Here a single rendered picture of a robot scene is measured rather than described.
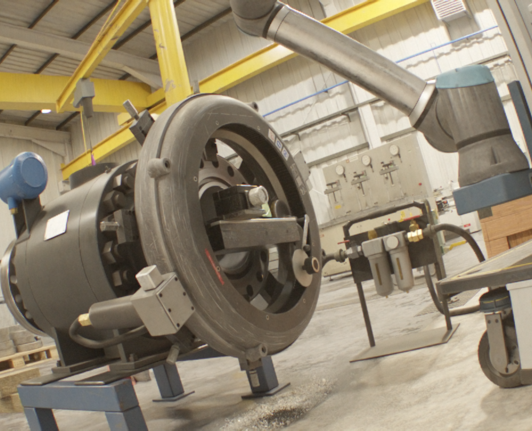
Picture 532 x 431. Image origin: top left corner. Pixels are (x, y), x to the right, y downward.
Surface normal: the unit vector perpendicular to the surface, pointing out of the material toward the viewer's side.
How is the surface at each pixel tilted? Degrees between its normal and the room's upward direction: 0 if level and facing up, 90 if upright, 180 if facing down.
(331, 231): 90
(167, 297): 90
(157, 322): 112
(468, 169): 70
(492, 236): 90
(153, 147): 57
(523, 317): 90
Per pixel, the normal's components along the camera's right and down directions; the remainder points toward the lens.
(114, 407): -0.49, 0.05
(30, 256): -0.53, -0.18
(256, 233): 0.84, -0.26
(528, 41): 0.50, -0.20
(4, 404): -0.26, -0.02
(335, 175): -0.70, 0.12
